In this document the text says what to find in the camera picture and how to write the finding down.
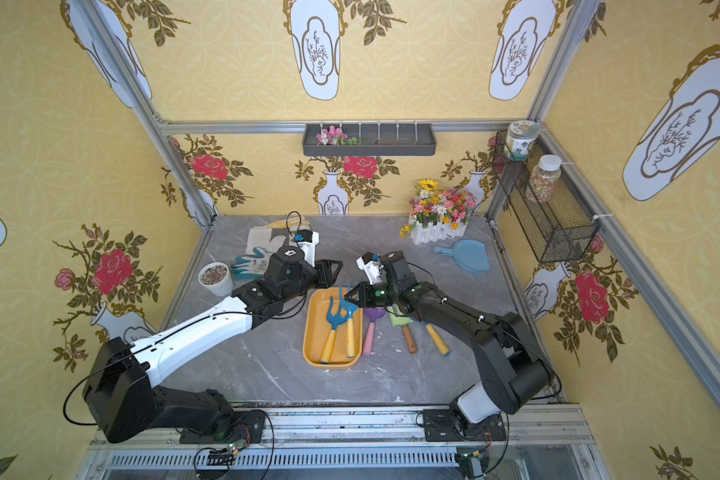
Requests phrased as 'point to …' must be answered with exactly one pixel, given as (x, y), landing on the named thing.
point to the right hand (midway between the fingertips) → (353, 290)
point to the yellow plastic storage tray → (318, 331)
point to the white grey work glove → (275, 235)
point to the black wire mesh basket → (558, 227)
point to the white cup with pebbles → (216, 279)
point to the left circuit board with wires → (226, 456)
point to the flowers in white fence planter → (437, 214)
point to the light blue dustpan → (467, 254)
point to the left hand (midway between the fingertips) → (328, 260)
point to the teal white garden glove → (251, 267)
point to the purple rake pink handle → (373, 313)
